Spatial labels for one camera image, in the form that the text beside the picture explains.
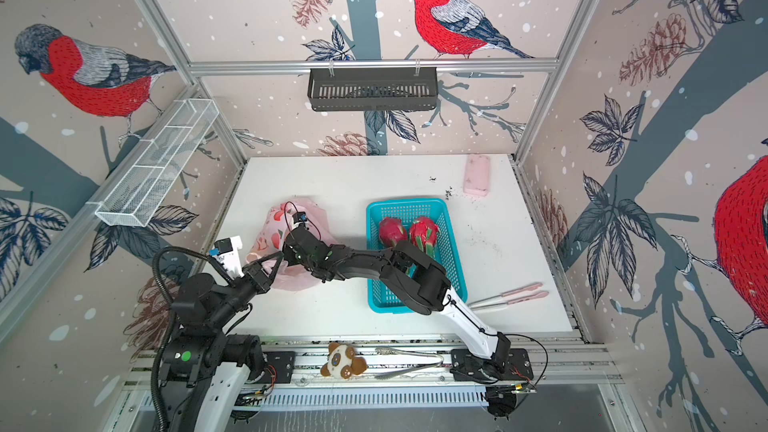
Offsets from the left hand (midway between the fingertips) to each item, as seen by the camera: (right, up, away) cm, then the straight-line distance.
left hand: (280, 256), depth 68 cm
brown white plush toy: (+14, -27, +4) cm, 31 cm away
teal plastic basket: (+23, -17, +17) cm, 33 cm away
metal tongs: (+25, -31, +5) cm, 40 cm away
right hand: (-8, -4, +21) cm, 23 cm away
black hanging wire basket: (+19, +51, +38) cm, 66 cm away
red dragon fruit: (+26, +2, +23) cm, 34 cm away
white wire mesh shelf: (-36, +17, +6) cm, 40 cm away
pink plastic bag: (-8, +1, +13) cm, 16 cm away
